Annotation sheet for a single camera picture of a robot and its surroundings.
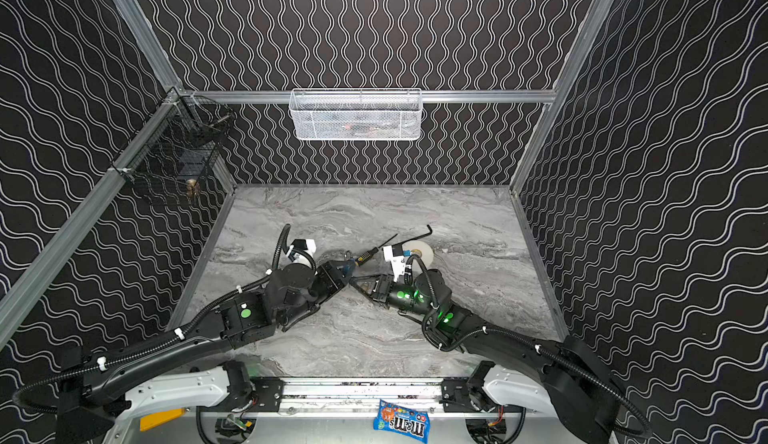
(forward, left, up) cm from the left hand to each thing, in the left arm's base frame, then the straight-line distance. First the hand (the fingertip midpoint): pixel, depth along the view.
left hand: (363, 272), depth 66 cm
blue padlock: (+2, +4, -2) cm, 5 cm away
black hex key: (+28, -7, -27) cm, 39 cm away
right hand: (-2, +3, -3) cm, 5 cm away
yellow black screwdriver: (+21, +3, -25) cm, 33 cm away
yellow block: (-26, +48, -25) cm, 60 cm away
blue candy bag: (-24, -10, -27) cm, 37 cm away
